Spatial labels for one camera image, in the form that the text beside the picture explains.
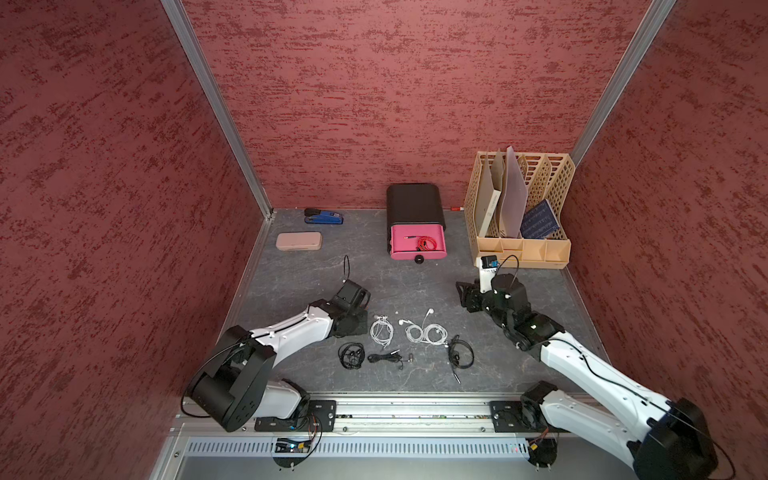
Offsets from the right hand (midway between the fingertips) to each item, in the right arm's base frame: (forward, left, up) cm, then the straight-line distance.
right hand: (465, 287), depth 82 cm
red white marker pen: (+46, -8, -14) cm, 49 cm away
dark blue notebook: (+27, -32, -4) cm, 42 cm away
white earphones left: (-7, +24, -12) cm, 28 cm away
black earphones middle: (-14, +22, -13) cm, 29 cm away
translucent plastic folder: (+33, -23, +3) cm, 40 cm away
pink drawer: (+16, +16, -3) cm, 23 cm away
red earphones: (+18, +10, -1) cm, 20 cm away
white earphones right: (-8, +5, -13) cm, 16 cm away
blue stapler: (+39, +50, -10) cm, 64 cm away
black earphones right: (-14, +3, -13) cm, 20 cm away
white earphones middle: (-7, +16, -13) cm, 22 cm away
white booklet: (+23, -11, +8) cm, 26 cm away
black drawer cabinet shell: (+34, +13, +1) cm, 36 cm away
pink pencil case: (+27, +55, -10) cm, 62 cm away
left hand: (-6, +31, -13) cm, 34 cm away
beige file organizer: (+38, -34, +8) cm, 52 cm away
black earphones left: (-14, +33, -13) cm, 38 cm away
